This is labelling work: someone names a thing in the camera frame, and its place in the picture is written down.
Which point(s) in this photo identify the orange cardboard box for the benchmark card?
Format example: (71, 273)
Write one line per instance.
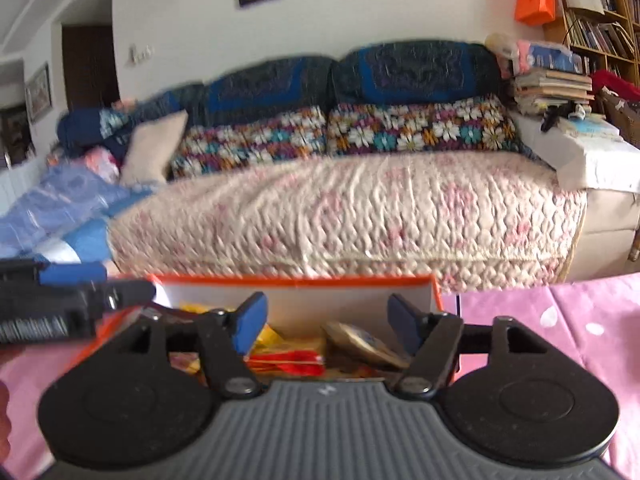
(320, 305)

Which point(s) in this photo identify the pink daisy print tablecloth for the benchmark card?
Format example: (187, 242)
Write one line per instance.
(560, 320)

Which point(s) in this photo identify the light blue paper stack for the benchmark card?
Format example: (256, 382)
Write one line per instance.
(592, 127)

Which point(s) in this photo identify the small yellow snack packet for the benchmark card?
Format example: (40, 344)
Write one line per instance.
(295, 342)

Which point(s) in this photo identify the navy blue clothing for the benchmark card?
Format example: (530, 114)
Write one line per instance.
(80, 132)

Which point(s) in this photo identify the blue pink plastic pack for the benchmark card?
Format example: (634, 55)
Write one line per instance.
(550, 57)

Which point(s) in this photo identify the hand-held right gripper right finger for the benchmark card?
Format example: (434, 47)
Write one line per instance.
(404, 316)

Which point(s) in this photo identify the wicker chair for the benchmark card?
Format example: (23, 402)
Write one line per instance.
(622, 120)

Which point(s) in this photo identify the wooden bookshelf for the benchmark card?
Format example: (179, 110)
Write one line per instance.
(605, 20)

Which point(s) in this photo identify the large golden snack packet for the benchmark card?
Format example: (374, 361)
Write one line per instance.
(365, 347)

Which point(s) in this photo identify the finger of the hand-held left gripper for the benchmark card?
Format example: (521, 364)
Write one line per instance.
(75, 274)
(115, 295)

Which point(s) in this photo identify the red cloth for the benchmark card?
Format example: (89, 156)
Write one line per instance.
(617, 85)

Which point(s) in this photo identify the dark wooden door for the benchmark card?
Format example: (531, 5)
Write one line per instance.
(90, 65)

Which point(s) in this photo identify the red snack packet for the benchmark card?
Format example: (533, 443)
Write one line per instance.
(285, 364)

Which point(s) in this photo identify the small framed picture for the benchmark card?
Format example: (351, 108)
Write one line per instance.
(39, 92)

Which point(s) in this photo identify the wall switch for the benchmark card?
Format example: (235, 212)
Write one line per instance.
(140, 55)

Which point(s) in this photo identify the stack of books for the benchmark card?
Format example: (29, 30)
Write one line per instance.
(550, 90)

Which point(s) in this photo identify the white cloth covered box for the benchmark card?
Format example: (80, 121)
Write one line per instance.
(595, 160)

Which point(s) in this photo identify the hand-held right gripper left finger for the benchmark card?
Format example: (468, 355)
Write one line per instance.
(250, 320)

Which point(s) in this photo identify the blue striped blanket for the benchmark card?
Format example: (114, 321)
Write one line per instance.
(50, 205)

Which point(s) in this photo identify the plain beige pillow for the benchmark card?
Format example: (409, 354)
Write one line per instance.
(150, 150)

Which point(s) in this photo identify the black cloth item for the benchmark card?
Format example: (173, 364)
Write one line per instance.
(552, 117)

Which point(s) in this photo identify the blue patterned back cushion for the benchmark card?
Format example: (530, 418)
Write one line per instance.
(415, 70)
(170, 102)
(270, 90)

